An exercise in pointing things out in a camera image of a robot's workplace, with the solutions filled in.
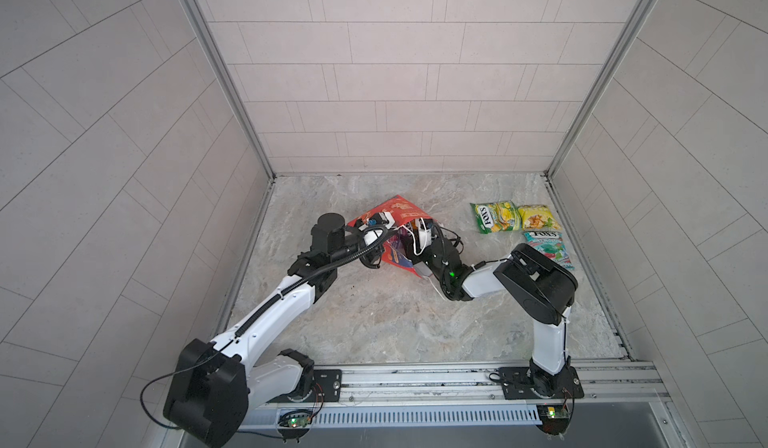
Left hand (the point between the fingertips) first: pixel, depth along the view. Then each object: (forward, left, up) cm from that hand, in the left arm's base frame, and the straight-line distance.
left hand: (399, 228), depth 74 cm
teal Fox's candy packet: (+7, -48, -20) cm, 53 cm away
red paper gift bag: (+6, +1, -2) cm, 7 cm away
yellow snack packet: (+16, -46, -18) cm, 52 cm away
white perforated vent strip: (-37, 0, -22) cm, 43 cm away
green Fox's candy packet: (+19, -34, -21) cm, 44 cm away
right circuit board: (-37, -36, -23) cm, 56 cm away
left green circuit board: (-39, +23, -20) cm, 49 cm away
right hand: (+8, -1, -17) cm, 18 cm away
